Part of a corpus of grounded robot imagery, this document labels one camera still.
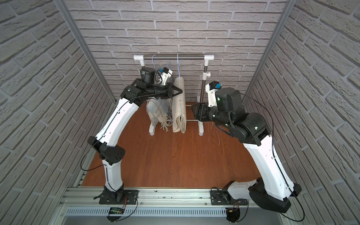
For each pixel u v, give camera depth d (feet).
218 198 2.38
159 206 2.34
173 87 2.16
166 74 2.08
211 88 1.58
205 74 2.61
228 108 1.26
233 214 2.29
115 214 2.34
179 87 2.23
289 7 2.28
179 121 2.34
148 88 1.85
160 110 2.95
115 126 1.59
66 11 2.34
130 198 2.39
